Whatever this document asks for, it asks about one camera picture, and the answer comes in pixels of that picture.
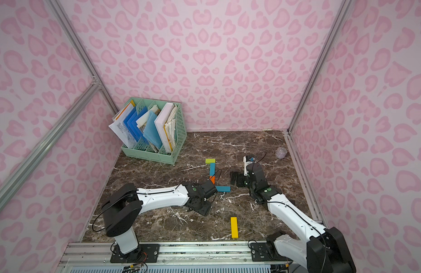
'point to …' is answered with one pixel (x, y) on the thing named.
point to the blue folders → (130, 121)
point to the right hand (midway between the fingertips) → (237, 172)
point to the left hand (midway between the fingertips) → (204, 206)
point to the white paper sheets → (119, 127)
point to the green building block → (210, 160)
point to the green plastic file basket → (149, 151)
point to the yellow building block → (234, 227)
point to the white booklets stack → (165, 122)
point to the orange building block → (213, 179)
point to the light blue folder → (151, 132)
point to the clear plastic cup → (281, 152)
